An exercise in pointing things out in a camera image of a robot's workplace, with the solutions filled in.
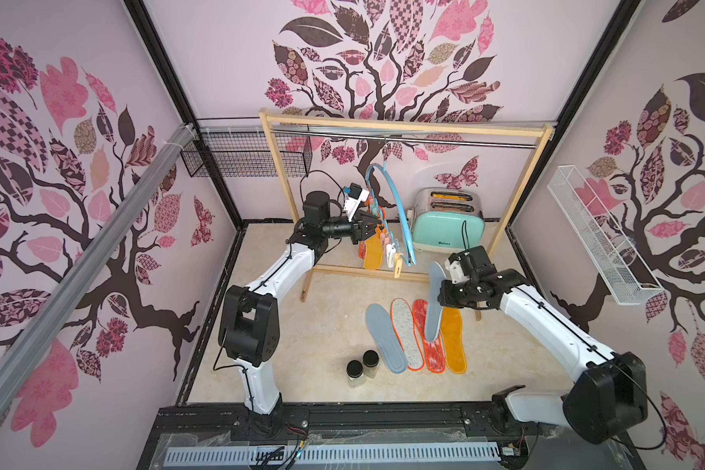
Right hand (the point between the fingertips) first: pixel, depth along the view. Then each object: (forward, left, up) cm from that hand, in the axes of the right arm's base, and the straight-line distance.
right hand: (441, 302), depth 82 cm
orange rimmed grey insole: (+1, +10, -13) cm, 16 cm away
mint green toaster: (+29, -7, +4) cm, 30 cm away
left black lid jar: (-18, +25, -3) cm, 31 cm away
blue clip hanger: (+49, +9, +5) cm, 50 cm away
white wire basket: (-5, -38, +18) cm, 42 cm away
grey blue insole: (-2, +16, -14) cm, 22 cm away
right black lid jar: (-15, +21, -4) cm, 26 cm away
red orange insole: (-9, +1, -12) cm, 15 cm away
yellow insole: (-3, -6, -14) cm, 15 cm away
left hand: (+14, +17, +17) cm, 28 cm away
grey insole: (+6, +1, +5) cm, 8 cm away
